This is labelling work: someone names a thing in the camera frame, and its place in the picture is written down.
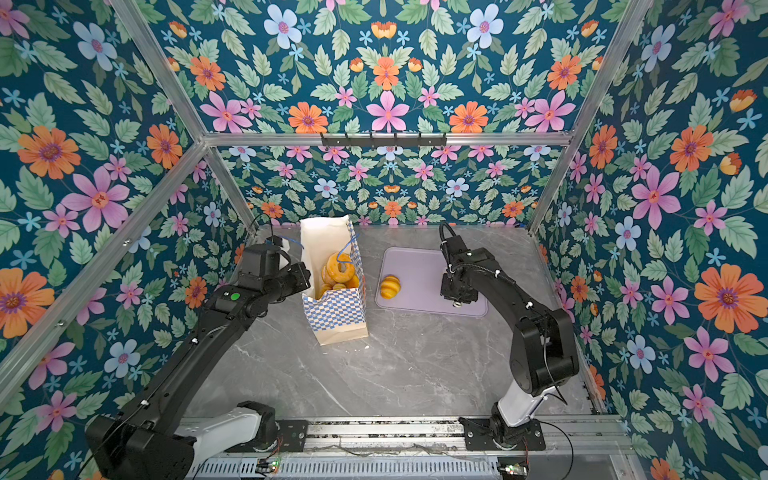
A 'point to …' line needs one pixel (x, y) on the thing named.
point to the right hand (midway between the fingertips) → (453, 293)
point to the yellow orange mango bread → (354, 282)
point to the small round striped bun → (390, 286)
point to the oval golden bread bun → (327, 279)
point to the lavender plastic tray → (420, 274)
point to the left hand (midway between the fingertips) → (314, 264)
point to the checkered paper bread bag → (340, 315)
